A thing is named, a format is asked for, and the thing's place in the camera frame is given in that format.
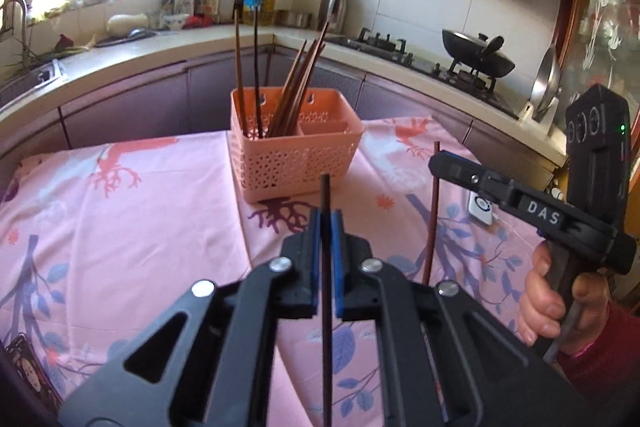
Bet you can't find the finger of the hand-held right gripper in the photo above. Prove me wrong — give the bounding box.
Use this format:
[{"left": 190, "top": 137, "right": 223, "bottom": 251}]
[{"left": 428, "top": 150, "right": 516, "bottom": 208}]

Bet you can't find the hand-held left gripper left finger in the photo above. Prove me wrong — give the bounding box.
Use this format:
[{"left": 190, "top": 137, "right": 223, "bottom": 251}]
[{"left": 60, "top": 207, "right": 325, "bottom": 427}]

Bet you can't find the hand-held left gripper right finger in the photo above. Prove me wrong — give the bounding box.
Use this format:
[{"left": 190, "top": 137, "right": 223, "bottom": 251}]
[{"left": 331, "top": 209, "right": 589, "bottom": 427}]

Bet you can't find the reddish brown single chopstick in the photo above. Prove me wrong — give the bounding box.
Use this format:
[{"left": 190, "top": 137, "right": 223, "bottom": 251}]
[{"left": 422, "top": 139, "right": 442, "bottom": 286}]

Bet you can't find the dark slender chopstick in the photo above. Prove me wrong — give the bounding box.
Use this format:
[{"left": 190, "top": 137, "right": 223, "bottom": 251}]
[{"left": 321, "top": 174, "right": 334, "bottom": 427}]

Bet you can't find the pink plastic utensil basket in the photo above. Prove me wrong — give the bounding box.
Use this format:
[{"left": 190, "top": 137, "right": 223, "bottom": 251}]
[{"left": 230, "top": 88, "right": 365, "bottom": 204}]

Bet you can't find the group of wooden chopsticks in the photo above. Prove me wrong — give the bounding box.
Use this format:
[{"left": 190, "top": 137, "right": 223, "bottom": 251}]
[{"left": 232, "top": 4, "right": 331, "bottom": 140}]

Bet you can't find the person's right forearm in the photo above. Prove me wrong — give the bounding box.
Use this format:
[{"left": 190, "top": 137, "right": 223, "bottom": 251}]
[{"left": 552, "top": 301, "right": 640, "bottom": 408}]

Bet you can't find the person's right hand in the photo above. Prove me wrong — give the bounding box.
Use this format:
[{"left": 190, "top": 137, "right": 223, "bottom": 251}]
[{"left": 517, "top": 243, "right": 613, "bottom": 356}]

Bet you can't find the small white round-button device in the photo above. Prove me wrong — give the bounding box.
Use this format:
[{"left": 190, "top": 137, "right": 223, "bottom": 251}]
[{"left": 469, "top": 196, "right": 496, "bottom": 227}]

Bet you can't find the steel wok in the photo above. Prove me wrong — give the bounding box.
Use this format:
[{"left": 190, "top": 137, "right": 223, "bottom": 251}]
[{"left": 529, "top": 47, "right": 564, "bottom": 124}]

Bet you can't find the black gas stove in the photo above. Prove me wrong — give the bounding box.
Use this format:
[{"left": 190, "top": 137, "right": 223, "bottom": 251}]
[{"left": 327, "top": 27, "right": 522, "bottom": 120}]

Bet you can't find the black wok with lid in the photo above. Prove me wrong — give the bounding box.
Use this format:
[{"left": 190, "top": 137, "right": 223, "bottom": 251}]
[{"left": 441, "top": 28, "right": 516, "bottom": 78}]

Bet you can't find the glass door with fish decal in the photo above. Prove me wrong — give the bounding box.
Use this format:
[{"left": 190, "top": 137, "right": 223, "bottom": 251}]
[{"left": 559, "top": 0, "right": 640, "bottom": 148}]

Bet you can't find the pink floral tablecloth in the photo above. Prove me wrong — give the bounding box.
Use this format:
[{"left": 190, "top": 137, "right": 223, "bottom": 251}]
[{"left": 0, "top": 117, "right": 566, "bottom": 427}]

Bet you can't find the steel electric kettle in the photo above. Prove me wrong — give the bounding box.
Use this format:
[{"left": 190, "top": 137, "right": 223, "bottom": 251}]
[{"left": 324, "top": 0, "right": 349, "bottom": 36}]

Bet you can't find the small steel pot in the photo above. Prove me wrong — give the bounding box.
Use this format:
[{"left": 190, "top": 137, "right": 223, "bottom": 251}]
[{"left": 277, "top": 10, "right": 312, "bottom": 29}]

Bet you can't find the kitchen counter with purple cabinets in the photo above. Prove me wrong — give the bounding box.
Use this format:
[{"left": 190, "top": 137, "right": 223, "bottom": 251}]
[{"left": 0, "top": 24, "right": 571, "bottom": 188}]

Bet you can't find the white patterned bowl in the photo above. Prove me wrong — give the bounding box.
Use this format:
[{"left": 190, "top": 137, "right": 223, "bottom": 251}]
[{"left": 160, "top": 13, "right": 191, "bottom": 31}]

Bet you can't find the smartphone with lit screen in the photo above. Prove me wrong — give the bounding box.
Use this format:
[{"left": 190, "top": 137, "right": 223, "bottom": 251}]
[{"left": 2, "top": 333, "right": 63, "bottom": 415}]

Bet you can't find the pale white gourd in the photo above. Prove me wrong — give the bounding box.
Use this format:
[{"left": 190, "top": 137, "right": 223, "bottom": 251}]
[{"left": 106, "top": 13, "right": 150, "bottom": 36}]

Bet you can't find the steel kitchen sink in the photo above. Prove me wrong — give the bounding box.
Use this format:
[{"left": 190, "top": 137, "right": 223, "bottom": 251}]
[{"left": 0, "top": 58, "right": 68, "bottom": 102}]

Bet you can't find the steel kitchen faucet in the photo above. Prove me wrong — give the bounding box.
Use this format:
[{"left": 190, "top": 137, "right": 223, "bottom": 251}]
[{"left": 0, "top": 0, "right": 29, "bottom": 72}]

